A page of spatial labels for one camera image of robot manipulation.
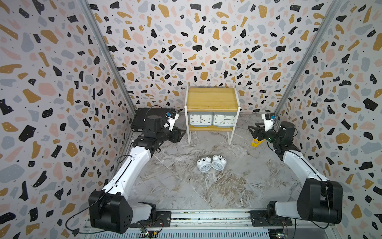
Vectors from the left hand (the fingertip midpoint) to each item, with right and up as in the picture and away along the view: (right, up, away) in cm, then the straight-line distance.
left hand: (182, 128), depth 78 cm
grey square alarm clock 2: (+24, +5, +11) cm, 27 cm away
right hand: (+40, +2, +5) cm, 40 cm away
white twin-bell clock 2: (+20, -20, +8) cm, 29 cm away
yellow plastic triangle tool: (+48, -10, +25) cm, 55 cm away
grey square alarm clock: (+10, +6, +12) cm, 16 cm away
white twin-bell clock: (+12, -21, +7) cm, 25 cm away
